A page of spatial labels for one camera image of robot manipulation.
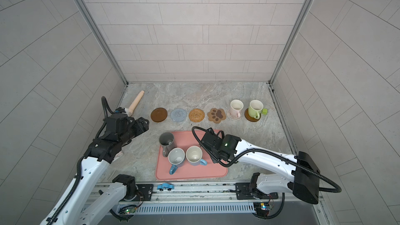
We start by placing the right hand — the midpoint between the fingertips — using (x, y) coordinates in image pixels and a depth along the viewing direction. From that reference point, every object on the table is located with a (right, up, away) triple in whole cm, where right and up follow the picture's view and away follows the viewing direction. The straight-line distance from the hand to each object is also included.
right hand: (216, 154), depth 77 cm
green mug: (+24, +22, +14) cm, 35 cm away
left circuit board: (-39, -19, -12) cm, 44 cm away
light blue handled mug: (-12, -2, +4) cm, 12 cm away
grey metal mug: (-26, +5, +6) cm, 28 cm away
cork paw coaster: (+1, +17, +22) cm, 28 cm away
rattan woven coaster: (-12, +17, +22) cm, 30 cm away
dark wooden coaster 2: (+21, +16, +20) cm, 33 cm away
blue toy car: (-24, -12, -6) cm, 28 cm away
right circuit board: (+19, -20, -9) cm, 30 cm away
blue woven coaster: (-23, +17, +22) cm, 36 cm away
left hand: (-34, +17, -1) cm, 38 cm away
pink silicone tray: (-18, +4, +12) cm, 22 cm away
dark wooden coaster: (-36, +17, +22) cm, 45 cm away
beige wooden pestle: (-53, +22, +22) cm, 61 cm away
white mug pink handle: (+13, +23, +17) cm, 32 cm away
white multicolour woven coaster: (+10, +16, +20) cm, 28 cm away
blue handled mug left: (-21, -3, +4) cm, 21 cm away
